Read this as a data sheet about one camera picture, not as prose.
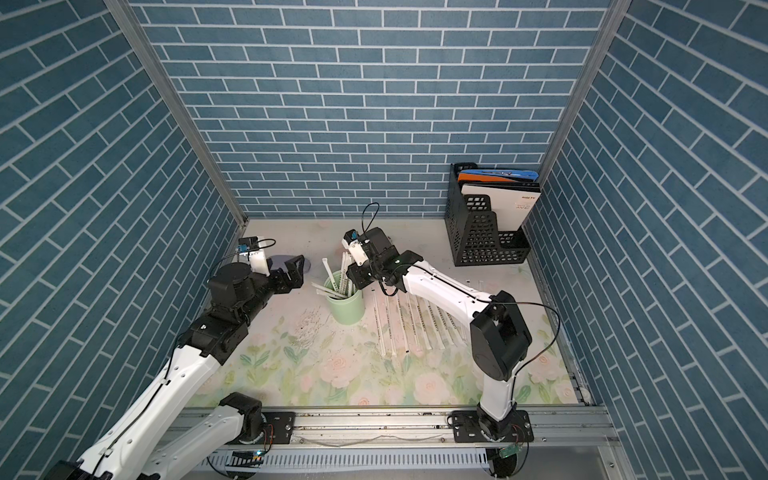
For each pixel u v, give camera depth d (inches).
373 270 25.3
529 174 37.0
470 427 29.0
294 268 25.9
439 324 36.1
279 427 29.2
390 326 36.0
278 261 25.7
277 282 25.4
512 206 36.6
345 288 34.8
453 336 35.0
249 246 23.9
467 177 38.4
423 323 36.3
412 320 36.8
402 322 36.4
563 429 29.9
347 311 34.2
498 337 18.5
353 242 29.1
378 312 36.9
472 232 36.0
